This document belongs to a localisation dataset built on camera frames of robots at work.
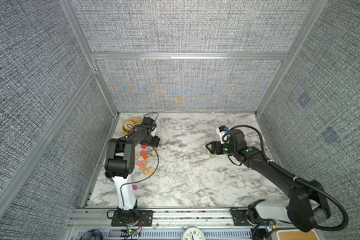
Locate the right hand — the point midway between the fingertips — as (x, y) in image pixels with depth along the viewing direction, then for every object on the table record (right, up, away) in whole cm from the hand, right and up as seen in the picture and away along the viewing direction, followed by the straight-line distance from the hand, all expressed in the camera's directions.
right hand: (211, 144), depth 85 cm
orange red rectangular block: (-41, -9, +14) cm, 45 cm away
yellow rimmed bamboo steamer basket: (-53, +12, +21) cm, 58 cm away
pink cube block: (-43, -13, +9) cm, 46 cm away
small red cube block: (-42, -4, +15) cm, 44 cm away
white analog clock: (-12, -37, -18) cm, 43 cm away
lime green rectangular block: (0, -6, +1) cm, 6 cm away
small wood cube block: (-34, -7, +11) cm, 37 cm away
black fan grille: (-57, -39, -17) cm, 71 cm away
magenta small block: (-43, -24, -1) cm, 49 cm away
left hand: (-36, -1, +16) cm, 39 cm away
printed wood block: (-41, -15, +9) cm, 44 cm away
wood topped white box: (+33, -38, -19) cm, 54 cm away
